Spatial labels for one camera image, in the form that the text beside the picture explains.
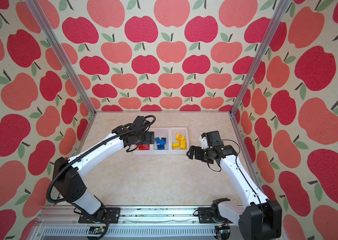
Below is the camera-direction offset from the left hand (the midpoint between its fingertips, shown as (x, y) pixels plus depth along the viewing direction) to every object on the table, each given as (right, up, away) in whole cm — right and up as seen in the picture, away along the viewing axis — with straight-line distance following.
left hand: (150, 139), depth 84 cm
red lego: (-6, -7, +15) cm, 17 cm away
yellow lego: (+15, -6, +14) cm, 22 cm away
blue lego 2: (+5, -7, +14) cm, 17 cm away
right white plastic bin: (+14, +3, +19) cm, 24 cm away
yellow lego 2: (+20, -5, +14) cm, 25 cm away
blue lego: (+6, -4, +16) cm, 18 cm away
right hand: (+27, -8, -3) cm, 28 cm away
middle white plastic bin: (+6, +3, +14) cm, 16 cm away
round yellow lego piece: (+18, -1, +18) cm, 25 cm away
